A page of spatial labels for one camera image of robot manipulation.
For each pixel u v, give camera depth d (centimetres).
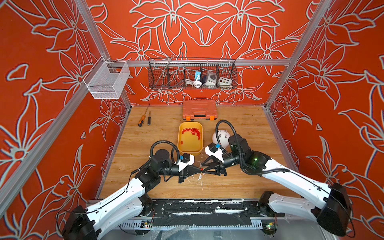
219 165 59
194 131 104
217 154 59
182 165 58
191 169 64
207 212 73
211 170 61
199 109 114
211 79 91
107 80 93
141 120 107
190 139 100
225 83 92
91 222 41
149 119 110
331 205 38
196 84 85
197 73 85
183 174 60
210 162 65
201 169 64
